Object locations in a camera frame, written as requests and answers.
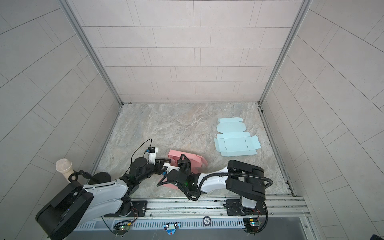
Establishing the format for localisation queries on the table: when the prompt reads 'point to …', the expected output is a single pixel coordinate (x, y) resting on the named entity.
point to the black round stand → (98, 178)
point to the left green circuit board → (120, 229)
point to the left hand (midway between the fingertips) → (172, 160)
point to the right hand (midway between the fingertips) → (183, 155)
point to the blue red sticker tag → (171, 228)
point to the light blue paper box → (233, 141)
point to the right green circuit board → (252, 225)
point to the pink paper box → (195, 162)
